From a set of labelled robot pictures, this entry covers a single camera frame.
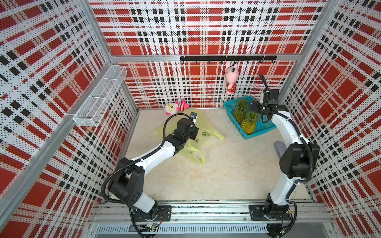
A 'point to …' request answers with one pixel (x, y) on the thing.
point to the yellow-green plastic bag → (193, 148)
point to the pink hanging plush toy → (231, 74)
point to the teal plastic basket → (261, 126)
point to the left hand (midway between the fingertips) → (194, 125)
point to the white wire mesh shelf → (102, 96)
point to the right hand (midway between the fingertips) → (258, 105)
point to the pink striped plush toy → (173, 108)
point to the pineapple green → (240, 111)
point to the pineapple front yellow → (248, 125)
